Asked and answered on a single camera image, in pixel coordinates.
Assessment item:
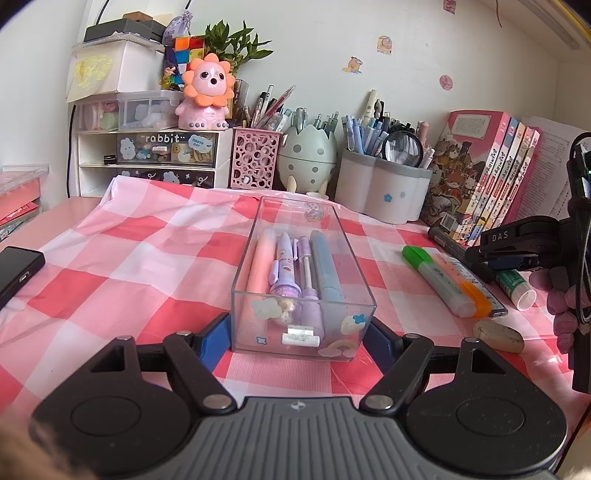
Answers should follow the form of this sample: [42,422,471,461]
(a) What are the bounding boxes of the lavender sachet bag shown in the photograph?
[164,14,191,38]

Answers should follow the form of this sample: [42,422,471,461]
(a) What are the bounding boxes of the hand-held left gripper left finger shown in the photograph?
[83,313,237,415]

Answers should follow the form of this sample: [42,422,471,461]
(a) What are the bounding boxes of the black cable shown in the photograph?
[68,104,78,198]

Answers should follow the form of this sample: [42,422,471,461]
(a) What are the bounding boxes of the black storage box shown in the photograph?
[84,18,167,44]

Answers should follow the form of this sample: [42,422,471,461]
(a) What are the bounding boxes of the pink checked tablecloth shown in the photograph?
[0,175,591,416]

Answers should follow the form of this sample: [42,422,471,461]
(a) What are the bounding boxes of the colourful puzzle cube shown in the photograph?
[173,36,206,70]

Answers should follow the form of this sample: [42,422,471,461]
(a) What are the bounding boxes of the lucky bamboo plant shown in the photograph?
[203,21,274,121]

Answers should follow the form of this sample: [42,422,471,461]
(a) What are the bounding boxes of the peach pink highlighter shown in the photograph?
[244,228,278,296]

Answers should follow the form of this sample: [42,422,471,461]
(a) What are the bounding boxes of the clear plastic storage drawers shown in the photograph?
[74,90,185,134]

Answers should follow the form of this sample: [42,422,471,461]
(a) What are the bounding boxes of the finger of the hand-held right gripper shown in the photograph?
[480,216,566,257]
[464,249,543,283]

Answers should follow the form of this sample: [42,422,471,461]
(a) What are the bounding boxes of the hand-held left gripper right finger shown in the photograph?
[359,318,511,413]

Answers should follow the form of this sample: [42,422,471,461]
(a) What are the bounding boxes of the lavender pen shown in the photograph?
[295,235,324,333]

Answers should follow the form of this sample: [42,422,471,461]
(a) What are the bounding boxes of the orange highlighter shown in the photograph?
[422,247,491,319]

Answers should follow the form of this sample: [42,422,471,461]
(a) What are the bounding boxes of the blue highlighter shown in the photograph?
[309,229,345,305]

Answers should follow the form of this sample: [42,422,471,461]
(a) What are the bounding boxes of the green white glue stick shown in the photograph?
[496,269,537,311]

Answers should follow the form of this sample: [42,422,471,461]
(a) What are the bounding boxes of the green egg-shaped pen holder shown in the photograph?
[277,124,339,195]

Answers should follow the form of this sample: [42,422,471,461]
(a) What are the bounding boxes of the black phone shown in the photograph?
[0,246,47,311]

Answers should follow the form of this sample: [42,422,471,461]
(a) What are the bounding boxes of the person's right hand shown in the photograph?
[529,268,580,354]

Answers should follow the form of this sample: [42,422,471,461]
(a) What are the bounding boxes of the white drawer organizer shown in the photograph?
[76,127,234,197]

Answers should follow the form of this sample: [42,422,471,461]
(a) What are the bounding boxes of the pink perforated pen holder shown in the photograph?
[230,127,283,191]

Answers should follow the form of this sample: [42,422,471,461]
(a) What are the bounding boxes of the stack of papers and notebooks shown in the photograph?
[515,115,583,227]

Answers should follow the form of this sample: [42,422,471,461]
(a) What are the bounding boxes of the black magnifying glass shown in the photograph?
[382,130,424,168]

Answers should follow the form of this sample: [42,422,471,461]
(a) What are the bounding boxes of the pink storage box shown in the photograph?
[0,165,49,243]

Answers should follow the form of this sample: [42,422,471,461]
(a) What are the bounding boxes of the white purple pen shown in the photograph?
[270,232,298,305]

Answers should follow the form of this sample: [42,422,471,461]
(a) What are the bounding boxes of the green highlighter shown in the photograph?
[402,246,477,319]

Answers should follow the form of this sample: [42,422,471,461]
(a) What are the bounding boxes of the grey cloud-shaped pen holder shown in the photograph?
[335,148,434,224]

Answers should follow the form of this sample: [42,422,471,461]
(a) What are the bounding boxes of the small purple figurine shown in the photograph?
[159,48,185,90]

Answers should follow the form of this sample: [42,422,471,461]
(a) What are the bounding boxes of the brown fuzzy cloth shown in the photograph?
[0,411,100,480]

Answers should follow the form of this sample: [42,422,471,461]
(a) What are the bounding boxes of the white storage box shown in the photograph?
[67,39,167,102]

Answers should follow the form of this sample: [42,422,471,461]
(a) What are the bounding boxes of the pink orange lion toy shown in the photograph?
[174,53,236,131]

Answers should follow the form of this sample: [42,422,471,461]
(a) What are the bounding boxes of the black marker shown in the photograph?
[427,225,495,283]

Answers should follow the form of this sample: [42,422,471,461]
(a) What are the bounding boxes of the white eraser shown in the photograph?
[472,319,526,354]

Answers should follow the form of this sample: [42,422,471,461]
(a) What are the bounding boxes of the clear plastic box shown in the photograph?
[230,196,377,363]

